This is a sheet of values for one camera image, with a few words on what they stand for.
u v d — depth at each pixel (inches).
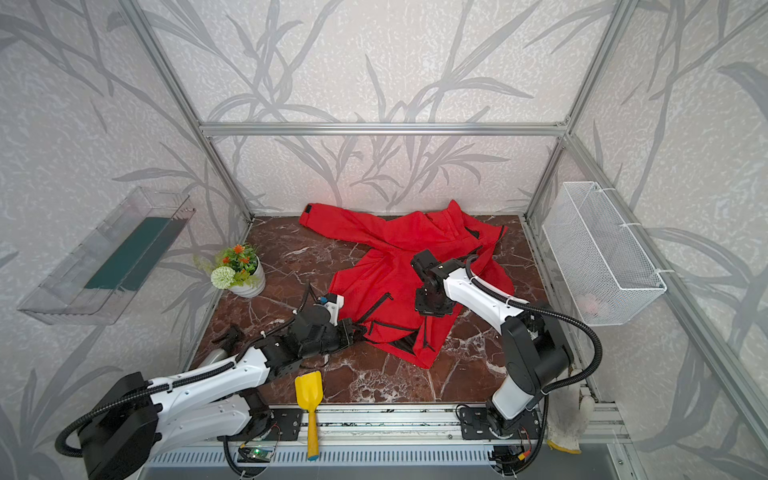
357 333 31.1
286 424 29.1
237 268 34.6
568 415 29.1
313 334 24.9
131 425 15.7
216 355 32.5
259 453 27.8
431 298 28.3
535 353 17.5
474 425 28.8
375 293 37.9
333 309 29.7
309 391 31.0
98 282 24.7
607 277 23.8
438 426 29.7
